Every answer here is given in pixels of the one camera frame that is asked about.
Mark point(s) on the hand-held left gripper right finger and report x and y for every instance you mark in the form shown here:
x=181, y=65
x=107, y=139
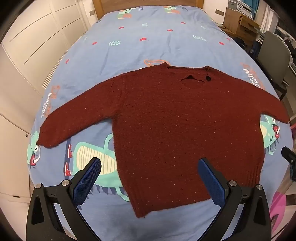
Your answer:
x=211, y=179

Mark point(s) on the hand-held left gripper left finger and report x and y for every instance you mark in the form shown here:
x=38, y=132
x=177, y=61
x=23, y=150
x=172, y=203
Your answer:
x=89, y=177

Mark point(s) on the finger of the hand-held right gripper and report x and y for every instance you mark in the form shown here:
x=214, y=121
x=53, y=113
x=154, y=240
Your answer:
x=287, y=152

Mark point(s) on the dark red knitted sweater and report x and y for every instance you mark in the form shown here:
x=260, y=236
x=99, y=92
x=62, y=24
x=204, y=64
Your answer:
x=175, y=129

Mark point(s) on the pink plastic object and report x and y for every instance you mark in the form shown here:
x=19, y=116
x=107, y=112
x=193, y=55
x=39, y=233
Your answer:
x=277, y=208

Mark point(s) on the grey chair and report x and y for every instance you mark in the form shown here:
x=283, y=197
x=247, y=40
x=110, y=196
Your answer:
x=274, y=58

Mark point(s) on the dark blue bag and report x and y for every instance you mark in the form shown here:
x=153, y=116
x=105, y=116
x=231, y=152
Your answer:
x=256, y=49

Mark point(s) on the cardboard box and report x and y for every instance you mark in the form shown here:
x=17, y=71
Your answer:
x=233, y=22

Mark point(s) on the white wardrobe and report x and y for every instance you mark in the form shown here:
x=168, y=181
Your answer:
x=30, y=46

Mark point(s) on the blue printed bed blanket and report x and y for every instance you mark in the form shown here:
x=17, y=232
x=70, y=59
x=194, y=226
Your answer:
x=148, y=39

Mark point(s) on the wooden bed headboard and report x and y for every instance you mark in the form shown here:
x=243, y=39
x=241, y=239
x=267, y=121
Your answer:
x=98, y=7

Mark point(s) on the wall socket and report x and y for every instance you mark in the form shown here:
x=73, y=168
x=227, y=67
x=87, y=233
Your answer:
x=219, y=12
x=92, y=13

